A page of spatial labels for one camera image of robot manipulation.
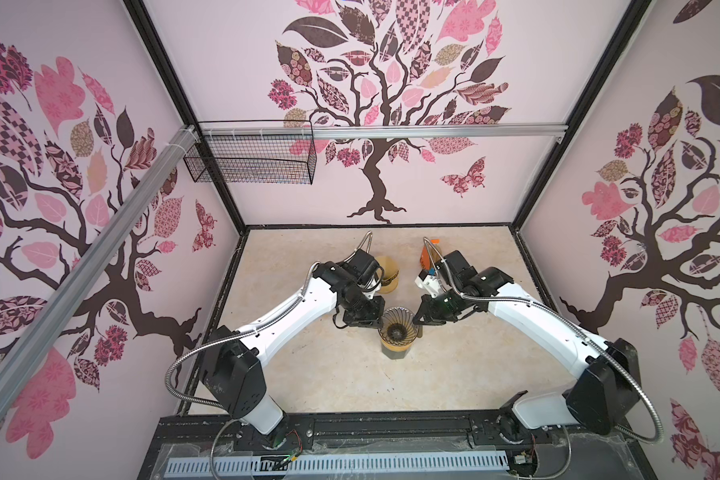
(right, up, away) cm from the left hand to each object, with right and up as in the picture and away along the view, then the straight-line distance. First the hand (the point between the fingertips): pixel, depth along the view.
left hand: (379, 329), depth 76 cm
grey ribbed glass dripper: (+6, -1, +6) cm, 8 cm away
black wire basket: (-40, +53, +19) cm, 69 cm away
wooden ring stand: (+6, -3, +2) cm, 7 cm away
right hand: (+9, +3, +2) cm, 10 cm away
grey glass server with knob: (+5, -9, +7) cm, 12 cm away
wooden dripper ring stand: (+4, +9, +15) cm, 18 cm away
